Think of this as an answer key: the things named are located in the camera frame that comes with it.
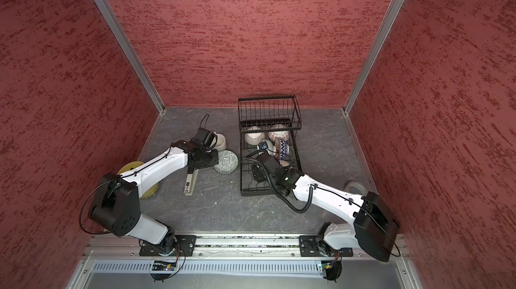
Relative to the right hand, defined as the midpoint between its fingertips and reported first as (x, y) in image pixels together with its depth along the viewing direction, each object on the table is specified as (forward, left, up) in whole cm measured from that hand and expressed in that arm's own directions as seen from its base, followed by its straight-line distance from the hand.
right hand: (259, 169), depth 82 cm
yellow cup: (+2, +52, +4) cm, 52 cm away
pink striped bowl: (+21, +3, -6) cm, 22 cm away
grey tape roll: (-4, -44, -10) cm, 45 cm away
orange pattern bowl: (+11, -10, -1) cm, 15 cm away
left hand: (+5, +20, -4) cm, 21 cm away
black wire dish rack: (+25, -3, +8) cm, 27 cm away
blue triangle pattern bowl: (+22, -12, -6) cm, 26 cm away
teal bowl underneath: (+9, +15, -9) cm, 20 cm away
